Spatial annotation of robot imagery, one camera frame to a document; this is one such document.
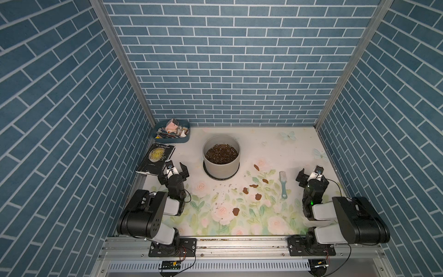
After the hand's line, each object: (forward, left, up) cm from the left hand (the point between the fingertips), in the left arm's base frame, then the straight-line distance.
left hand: (176, 165), depth 89 cm
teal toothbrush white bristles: (-3, -58, -8) cm, 59 cm away
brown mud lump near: (-20, -31, -10) cm, 39 cm away
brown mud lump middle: (-6, -42, -11) cm, 44 cm away
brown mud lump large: (-13, -43, -10) cm, 46 cm away
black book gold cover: (+9, +17, -10) cm, 21 cm away
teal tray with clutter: (+29, +10, -5) cm, 31 cm away
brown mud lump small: (-3, -49, -10) cm, 50 cm away
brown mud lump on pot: (-9, -37, -10) cm, 39 cm away
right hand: (-3, -72, -1) cm, 72 cm away
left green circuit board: (-41, -3, -13) cm, 44 cm away
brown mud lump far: (+6, -44, -10) cm, 46 cm away
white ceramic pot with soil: (+7, -24, -1) cm, 25 cm away
